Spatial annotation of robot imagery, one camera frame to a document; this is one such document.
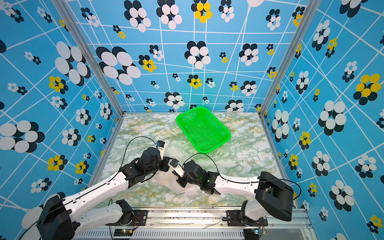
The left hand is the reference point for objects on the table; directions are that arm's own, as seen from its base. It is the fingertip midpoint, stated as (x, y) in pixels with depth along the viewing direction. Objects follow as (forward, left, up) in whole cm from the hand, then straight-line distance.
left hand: (173, 158), depth 80 cm
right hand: (-6, -1, -2) cm, 7 cm away
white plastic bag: (-10, +2, -6) cm, 11 cm away
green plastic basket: (+29, -18, -12) cm, 36 cm away
